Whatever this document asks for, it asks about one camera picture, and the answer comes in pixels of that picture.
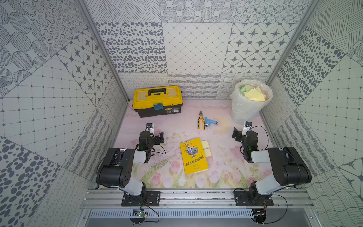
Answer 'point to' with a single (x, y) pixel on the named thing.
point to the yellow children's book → (193, 158)
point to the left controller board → (138, 216)
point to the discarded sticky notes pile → (253, 93)
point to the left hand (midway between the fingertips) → (154, 130)
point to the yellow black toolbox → (157, 101)
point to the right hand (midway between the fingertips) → (242, 130)
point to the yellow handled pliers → (199, 120)
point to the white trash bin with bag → (247, 99)
